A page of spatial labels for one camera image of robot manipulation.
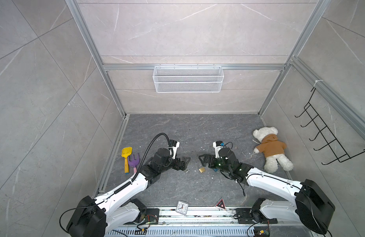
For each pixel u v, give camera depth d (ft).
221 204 2.51
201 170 2.96
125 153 3.12
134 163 3.10
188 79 3.31
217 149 2.49
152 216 2.39
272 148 3.04
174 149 2.34
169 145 2.25
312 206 1.34
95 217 1.28
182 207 2.45
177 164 2.30
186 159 2.34
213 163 2.39
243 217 2.38
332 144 2.11
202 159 2.51
